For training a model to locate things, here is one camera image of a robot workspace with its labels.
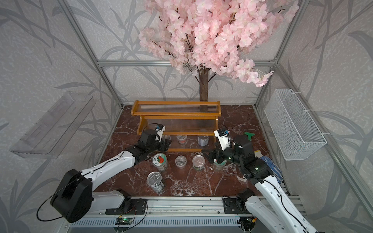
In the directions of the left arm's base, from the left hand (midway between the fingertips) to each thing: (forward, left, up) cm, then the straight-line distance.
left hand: (167, 139), depth 87 cm
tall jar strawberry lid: (-12, +3, -3) cm, 13 cm away
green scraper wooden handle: (+10, -56, -10) cm, 57 cm away
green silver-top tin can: (-12, -19, -5) cm, 23 cm away
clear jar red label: (-14, -31, -6) cm, 35 cm away
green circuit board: (-39, +18, -12) cm, 45 cm away
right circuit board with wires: (-40, -44, -15) cm, 61 cm away
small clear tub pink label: (-11, -8, -6) cm, 15 cm away
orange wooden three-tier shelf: (+20, -13, -12) cm, 26 cm away
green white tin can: (-23, +4, 0) cm, 23 cm away
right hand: (-11, -23, +13) cm, 29 cm away
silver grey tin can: (+1, -22, -3) cm, 22 cm away
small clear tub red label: (+1, +1, +1) cm, 2 cm away
